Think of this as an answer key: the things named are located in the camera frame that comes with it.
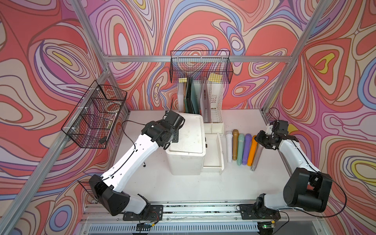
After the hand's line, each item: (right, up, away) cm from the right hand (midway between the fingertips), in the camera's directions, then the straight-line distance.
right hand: (256, 141), depth 87 cm
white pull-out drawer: (-25, -11, +7) cm, 28 cm away
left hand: (-50, +5, -13) cm, 51 cm away
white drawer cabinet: (-43, -5, -19) cm, 47 cm away
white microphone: (-13, +2, +13) cm, 19 cm away
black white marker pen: (-69, -15, +3) cm, 71 cm away
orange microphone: (0, -6, +6) cm, 9 cm away
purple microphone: (-3, -4, +8) cm, 10 cm away
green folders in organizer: (-39, +25, 0) cm, 47 cm away
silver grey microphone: (+4, -8, +6) cm, 11 cm away
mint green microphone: (-7, -3, +8) cm, 11 cm away
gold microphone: (-10, -3, +10) cm, 14 cm away
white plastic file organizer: (-23, +31, +28) cm, 47 cm away
